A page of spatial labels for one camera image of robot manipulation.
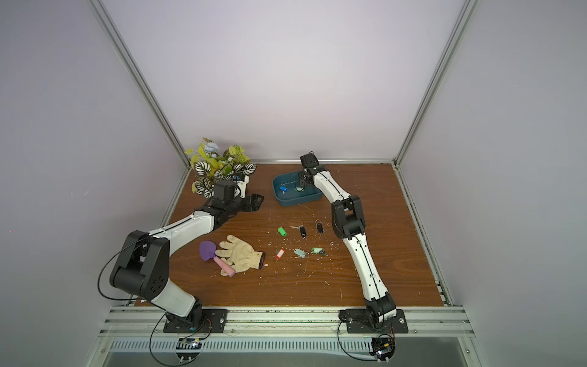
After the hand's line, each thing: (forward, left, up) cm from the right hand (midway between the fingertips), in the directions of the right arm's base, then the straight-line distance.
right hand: (308, 174), depth 111 cm
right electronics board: (-69, -24, -5) cm, 73 cm away
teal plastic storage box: (-17, +7, +4) cm, 19 cm away
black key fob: (-30, +2, -3) cm, 30 cm away
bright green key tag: (-30, +11, -3) cm, 32 cm away
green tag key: (-38, -3, -4) cm, 38 cm away
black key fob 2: (-27, -5, -4) cm, 28 cm away
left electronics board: (-70, +38, -4) cm, 80 cm away
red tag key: (-40, +11, -2) cm, 42 cm away
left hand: (-21, +20, +10) cm, 31 cm away
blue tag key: (-7, +12, -3) cm, 14 cm away
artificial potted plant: (-16, +37, +23) cm, 46 cm away
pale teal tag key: (-39, +3, -3) cm, 39 cm away
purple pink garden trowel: (-40, +39, 0) cm, 56 cm away
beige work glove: (-42, +27, -2) cm, 50 cm away
